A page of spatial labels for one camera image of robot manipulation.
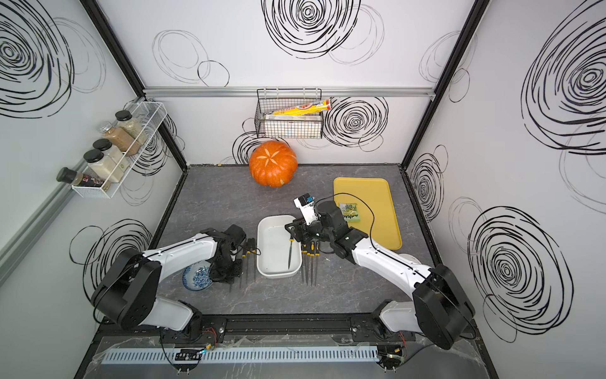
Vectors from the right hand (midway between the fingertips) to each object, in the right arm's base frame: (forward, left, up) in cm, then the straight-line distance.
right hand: (290, 225), depth 78 cm
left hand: (-13, +21, -18) cm, 30 cm away
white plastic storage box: (0, +8, -18) cm, 20 cm away
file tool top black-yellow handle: (-7, -4, -12) cm, 15 cm away
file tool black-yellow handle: (+3, +1, -18) cm, 18 cm away
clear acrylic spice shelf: (+40, +60, +16) cm, 73 cm away
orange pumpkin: (+34, +11, -5) cm, 35 cm away
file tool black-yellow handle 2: (-3, -7, -18) cm, 19 cm away
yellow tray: (+2, -24, +9) cm, 26 cm away
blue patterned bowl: (-12, +34, -17) cm, 40 cm away
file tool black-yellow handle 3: (-2, -9, -17) cm, 20 cm away
